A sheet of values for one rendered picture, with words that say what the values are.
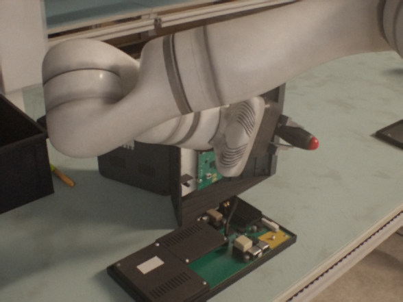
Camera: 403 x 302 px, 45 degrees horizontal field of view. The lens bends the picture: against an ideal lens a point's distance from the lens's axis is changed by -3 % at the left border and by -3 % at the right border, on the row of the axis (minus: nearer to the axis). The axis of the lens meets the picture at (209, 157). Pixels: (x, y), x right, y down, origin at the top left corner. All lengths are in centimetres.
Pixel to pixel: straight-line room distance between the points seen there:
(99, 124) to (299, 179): 59
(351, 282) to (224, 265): 154
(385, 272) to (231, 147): 186
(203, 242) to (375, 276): 162
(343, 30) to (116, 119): 21
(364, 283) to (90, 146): 191
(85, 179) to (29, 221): 14
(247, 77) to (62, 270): 45
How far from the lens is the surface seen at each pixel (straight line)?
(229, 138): 53
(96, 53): 44
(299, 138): 68
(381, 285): 227
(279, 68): 42
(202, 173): 80
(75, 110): 42
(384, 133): 117
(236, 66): 40
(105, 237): 80
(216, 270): 72
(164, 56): 41
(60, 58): 44
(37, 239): 82
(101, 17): 225
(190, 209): 84
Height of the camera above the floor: 151
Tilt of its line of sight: 31 degrees down
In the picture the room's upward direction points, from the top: 2 degrees clockwise
